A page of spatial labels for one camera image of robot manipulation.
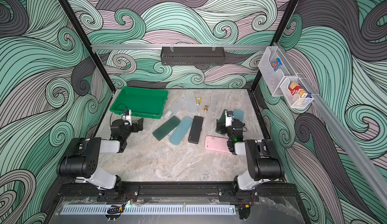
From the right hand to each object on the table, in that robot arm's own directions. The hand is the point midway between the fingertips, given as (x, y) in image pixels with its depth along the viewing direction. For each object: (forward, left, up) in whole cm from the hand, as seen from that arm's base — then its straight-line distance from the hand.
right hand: (227, 119), depth 94 cm
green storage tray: (+22, +60, -8) cm, 65 cm away
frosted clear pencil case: (+16, +36, -7) cm, 39 cm away
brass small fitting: (+13, +12, -6) cm, 19 cm away
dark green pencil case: (-2, +40, -7) cm, 40 cm away
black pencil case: (-7, +21, -5) cm, 22 cm away
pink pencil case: (-14, +8, -5) cm, 17 cm away
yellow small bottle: (+20, +17, -4) cm, 27 cm away
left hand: (+1, +59, +2) cm, 59 cm away
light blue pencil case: (-3, +30, -9) cm, 31 cm away
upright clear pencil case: (+19, +23, -6) cm, 30 cm away
